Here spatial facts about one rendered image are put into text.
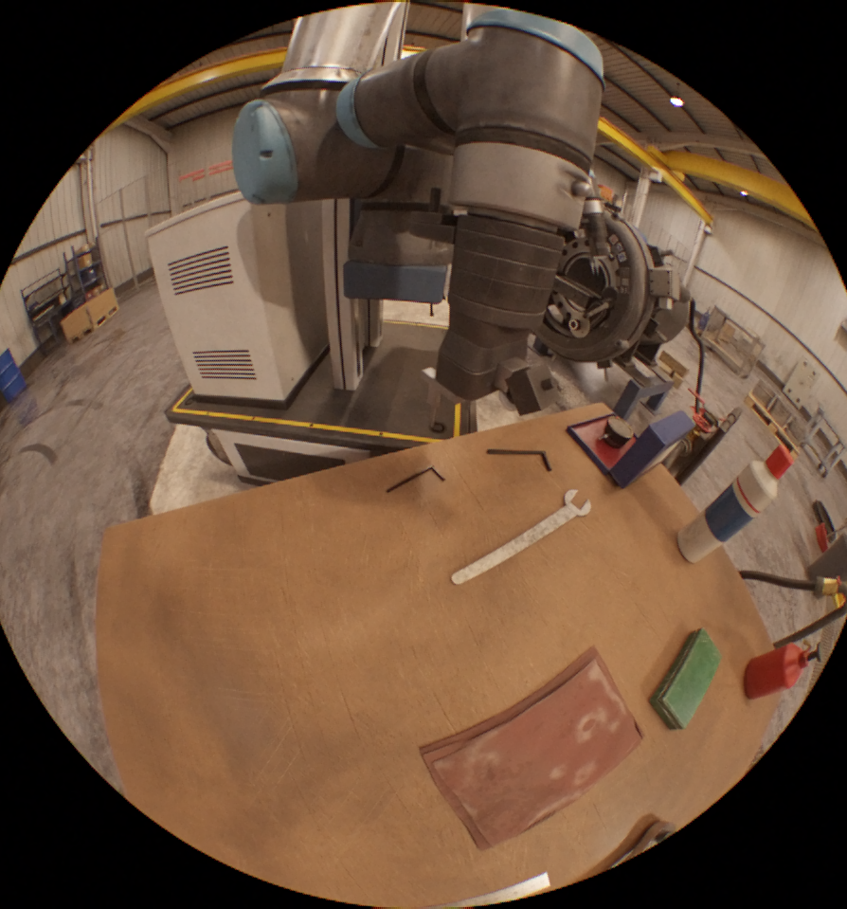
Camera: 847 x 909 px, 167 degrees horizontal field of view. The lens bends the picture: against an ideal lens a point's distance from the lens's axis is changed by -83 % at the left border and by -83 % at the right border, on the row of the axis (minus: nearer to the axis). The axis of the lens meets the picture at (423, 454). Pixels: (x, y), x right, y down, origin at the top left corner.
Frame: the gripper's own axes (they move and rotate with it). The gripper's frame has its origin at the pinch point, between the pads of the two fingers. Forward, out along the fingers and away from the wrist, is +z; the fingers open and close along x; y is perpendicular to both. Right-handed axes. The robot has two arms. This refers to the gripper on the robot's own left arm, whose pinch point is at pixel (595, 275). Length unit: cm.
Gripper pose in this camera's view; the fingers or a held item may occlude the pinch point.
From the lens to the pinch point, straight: 105.7
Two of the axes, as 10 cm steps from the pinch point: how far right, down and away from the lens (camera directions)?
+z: 2.8, 7.8, 5.5
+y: 9.2, -0.7, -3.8
